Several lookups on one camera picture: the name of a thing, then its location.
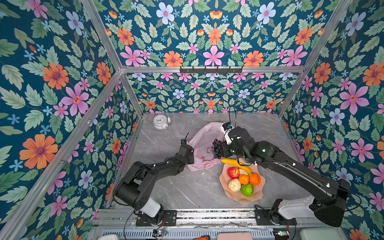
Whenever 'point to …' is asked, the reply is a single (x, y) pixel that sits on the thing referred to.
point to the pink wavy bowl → (224, 178)
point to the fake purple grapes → (216, 148)
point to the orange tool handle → (205, 237)
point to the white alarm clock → (161, 121)
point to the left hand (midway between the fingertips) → (192, 151)
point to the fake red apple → (233, 172)
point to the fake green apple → (247, 189)
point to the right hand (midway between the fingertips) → (219, 143)
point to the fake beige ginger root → (242, 172)
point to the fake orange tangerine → (243, 179)
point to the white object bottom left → (109, 237)
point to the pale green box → (319, 234)
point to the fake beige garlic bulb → (234, 185)
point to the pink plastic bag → (201, 142)
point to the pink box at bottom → (235, 236)
